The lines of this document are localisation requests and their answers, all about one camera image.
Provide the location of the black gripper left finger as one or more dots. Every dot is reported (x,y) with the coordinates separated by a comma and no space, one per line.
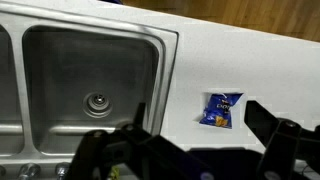
(146,156)

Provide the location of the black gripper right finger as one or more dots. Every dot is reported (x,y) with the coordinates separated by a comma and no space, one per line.
(283,143)

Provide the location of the blue Doritos chip bag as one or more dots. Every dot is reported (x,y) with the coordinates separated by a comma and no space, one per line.
(218,110)

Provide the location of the stainless steel double sink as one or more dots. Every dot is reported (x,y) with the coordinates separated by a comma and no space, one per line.
(66,66)

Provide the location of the yellow-green dish soap bottle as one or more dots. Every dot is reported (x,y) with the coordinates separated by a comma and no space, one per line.
(115,172)

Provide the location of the chrome gooseneck faucet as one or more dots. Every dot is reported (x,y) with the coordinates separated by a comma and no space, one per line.
(28,170)

